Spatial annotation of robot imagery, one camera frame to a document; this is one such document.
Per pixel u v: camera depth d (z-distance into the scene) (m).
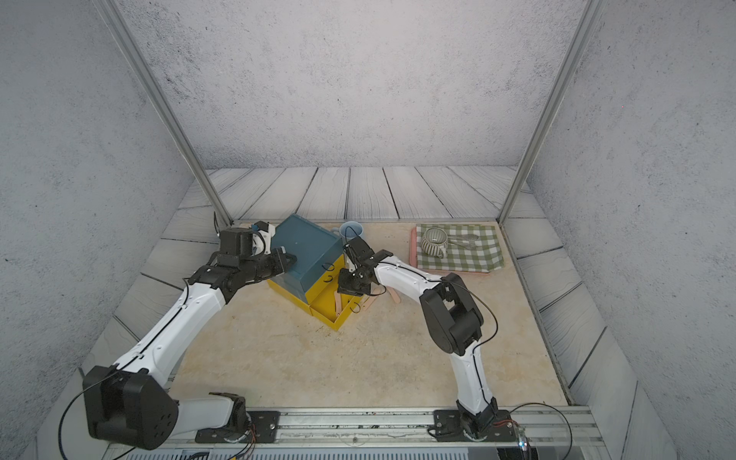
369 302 0.96
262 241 0.66
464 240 1.15
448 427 0.73
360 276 0.70
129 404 0.39
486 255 1.08
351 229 1.10
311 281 0.84
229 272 0.58
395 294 0.62
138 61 0.78
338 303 0.96
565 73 0.80
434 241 1.11
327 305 0.94
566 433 0.72
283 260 0.71
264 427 0.73
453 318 0.52
